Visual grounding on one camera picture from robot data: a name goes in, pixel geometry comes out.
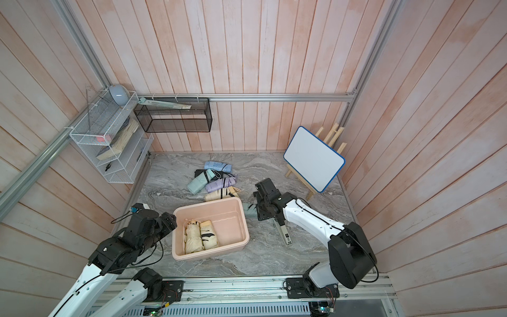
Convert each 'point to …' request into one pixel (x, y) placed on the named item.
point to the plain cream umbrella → (193, 238)
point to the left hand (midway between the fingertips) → (170, 224)
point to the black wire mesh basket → (158, 119)
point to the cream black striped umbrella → (209, 238)
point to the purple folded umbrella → (220, 183)
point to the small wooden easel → (318, 134)
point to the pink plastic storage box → (228, 218)
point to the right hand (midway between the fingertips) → (252, 200)
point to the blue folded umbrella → (218, 166)
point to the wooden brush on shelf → (120, 140)
